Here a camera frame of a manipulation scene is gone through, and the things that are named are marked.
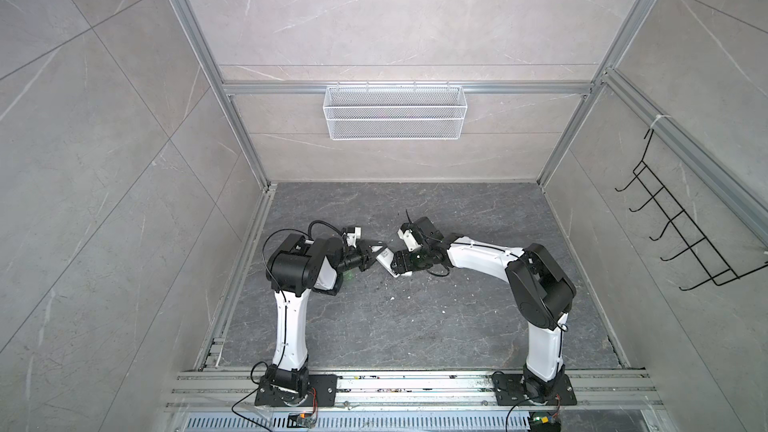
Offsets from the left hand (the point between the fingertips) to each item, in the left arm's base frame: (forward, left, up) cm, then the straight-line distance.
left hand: (387, 242), depth 95 cm
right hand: (-6, -4, -3) cm, 7 cm away
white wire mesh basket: (+38, +10, +24) cm, 46 cm away
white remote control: (-5, +1, -1) cm, 5 cm away
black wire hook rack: (-28, -66, +29) cm, 77 cm away
